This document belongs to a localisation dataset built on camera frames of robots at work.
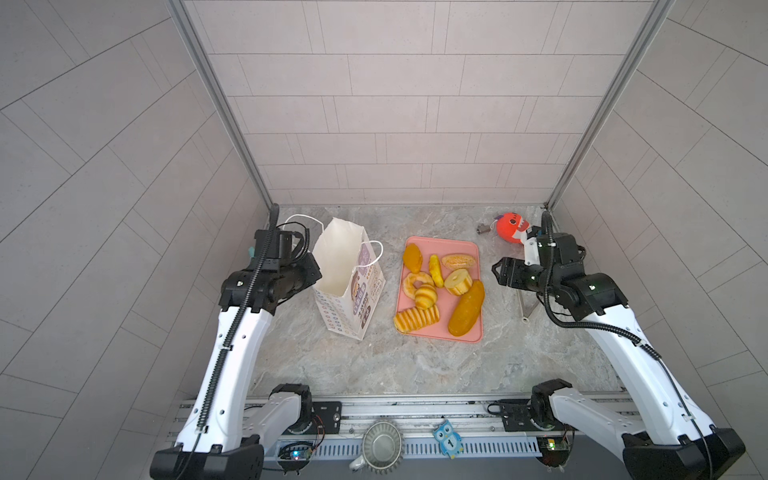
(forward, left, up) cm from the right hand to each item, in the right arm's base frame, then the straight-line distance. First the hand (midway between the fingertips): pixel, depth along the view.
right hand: (501, 268), depth 74 cm
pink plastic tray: (-6, +15, -21) cm, 26 cm away
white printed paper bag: (-4, +36, +5) cm, 37 cm away
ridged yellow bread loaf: (-4, +23, -17) cm, 29 cm away
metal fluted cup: (-32, +32, -21) cm, 50 cm away
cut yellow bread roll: (+6, +8, -15) cm, 18 cm away
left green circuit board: (-33, +51, -19) cm, 64 cm away
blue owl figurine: (-32, +16, -20) cm, 41 cm away
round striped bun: (+2, +18, -14) cm, 23 cm away
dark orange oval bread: (+17, +20, -16) cm, 31 cm away
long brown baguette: (-2, +7, -17) cm, 18 cm away
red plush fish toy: (+26, -13, -13) cm, 32 cm away
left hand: (+2, +43, +4) cm, 44 cm away
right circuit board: (-35, -8, -23) cm, 43 cm away
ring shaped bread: (+10, +21, -18) cm, 30 cm away
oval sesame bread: (+14, +6, -15) cm, 22 cm away
